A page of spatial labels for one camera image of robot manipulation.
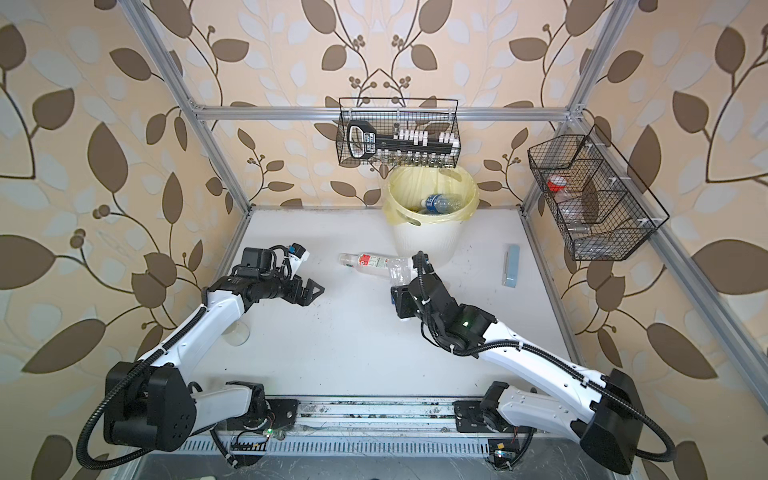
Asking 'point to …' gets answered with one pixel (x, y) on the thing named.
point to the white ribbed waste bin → (439, 240)
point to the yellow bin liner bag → (407, 187)
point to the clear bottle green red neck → (389, 266)
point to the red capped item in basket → (556, 183)
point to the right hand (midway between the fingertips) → (399, 292)
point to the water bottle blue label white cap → (443, 203)
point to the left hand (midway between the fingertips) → (311, 280)
